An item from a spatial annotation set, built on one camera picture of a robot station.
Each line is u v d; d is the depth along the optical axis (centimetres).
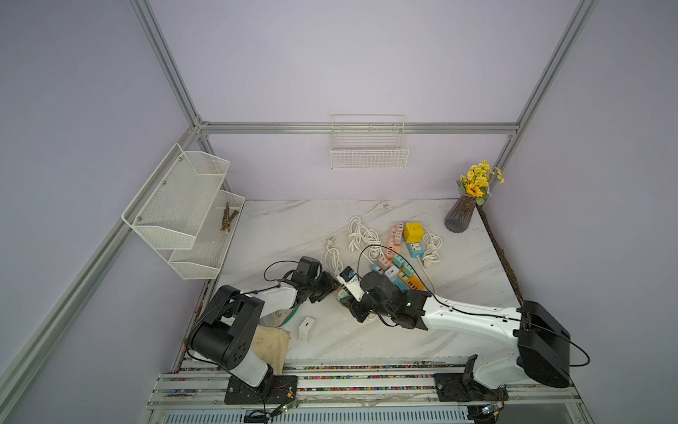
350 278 67
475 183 91
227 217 98
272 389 72
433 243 104
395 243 103
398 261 93
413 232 101
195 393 74
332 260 96
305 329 79
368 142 97
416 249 101
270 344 82
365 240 105
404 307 58
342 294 77
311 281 77
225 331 45
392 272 90
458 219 107
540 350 42
